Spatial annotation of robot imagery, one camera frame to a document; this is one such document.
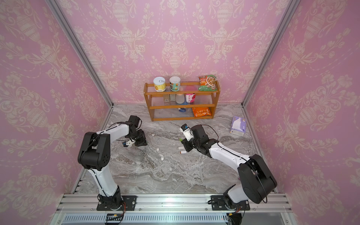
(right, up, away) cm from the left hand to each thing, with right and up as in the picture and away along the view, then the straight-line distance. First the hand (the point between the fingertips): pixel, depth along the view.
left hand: (148, 137), depth 98 cm
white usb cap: (+11, -12, -8) cm, 19 cm away
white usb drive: (+23, -7, -3) cm, 24 cm away
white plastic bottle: (+22, +28, +1) cm, 35 cm away
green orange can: (+19, +35, -13) cm, 42 cm away
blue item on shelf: (+24, +20, +13) cm, 34 cm away
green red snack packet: (+40, +35, -11) cm, 54 cm away
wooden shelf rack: (+28, +24, +3) cm, 37 cm away
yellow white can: (+10, +35, -13) cm, 38 cm away
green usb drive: (+23, 0, -12) cm, 26 cm away
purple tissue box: (+64, +8, +2) cm, 65 cm away
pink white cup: (+29, +28, -1) cm, 40 cm away
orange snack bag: (+39, +19, +12) cm, 45 cm away
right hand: (+25, 0, -12) cm, 27 cm away
